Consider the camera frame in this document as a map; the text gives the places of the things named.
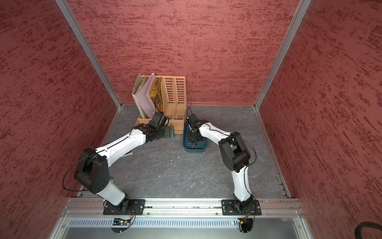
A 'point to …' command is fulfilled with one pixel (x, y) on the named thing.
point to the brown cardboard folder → (139, 83)
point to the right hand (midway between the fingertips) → (193, 140)
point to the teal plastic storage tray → (200, 146)
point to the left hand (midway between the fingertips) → (166, 133)
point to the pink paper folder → (142, 95)
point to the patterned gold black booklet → (155, 95)
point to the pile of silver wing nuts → (192, 146)
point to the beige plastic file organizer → (174, 88)
